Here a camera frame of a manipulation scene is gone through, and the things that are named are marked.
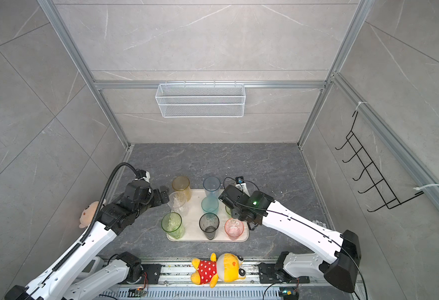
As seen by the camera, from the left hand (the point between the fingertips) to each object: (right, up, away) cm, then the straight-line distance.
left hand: (161, 189), depth 77 cm
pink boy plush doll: (-36, -13, +6) cm, 38 cm away
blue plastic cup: (+21, 0, +13) cm, 24 cm away
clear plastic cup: (+4, -7, +9) cm, 12 cm away
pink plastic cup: (+31, -19, +8) cm, 38 cm away
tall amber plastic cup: (+7, +1, +9) cm, 11 cm away
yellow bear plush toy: (+28, -28, -9) cm, 40 cm away
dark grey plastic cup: (+21, -12, -7) cm, 25 cm away
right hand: (+34, -7, -2) cm, 35 cm away
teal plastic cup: (+20, -10, +13) cm, 26 cm away
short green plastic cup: (+28, -7, -9) cm, 30 cm away
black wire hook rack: (+82, +3, -13) cm, 83 cm away
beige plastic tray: (+12, -22, +8) cm, 26 cm away
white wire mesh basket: (+14, +45, +23) cm, 53 cm away
